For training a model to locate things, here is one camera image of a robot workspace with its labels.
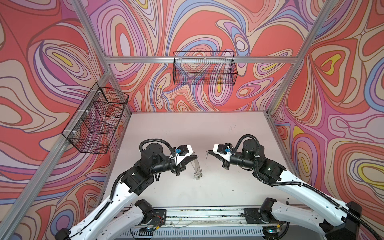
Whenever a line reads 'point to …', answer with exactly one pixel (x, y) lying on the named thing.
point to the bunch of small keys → (198, 174)
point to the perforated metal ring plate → (196, 164)
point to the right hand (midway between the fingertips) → (211, 153)
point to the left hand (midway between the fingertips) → (196, 156)
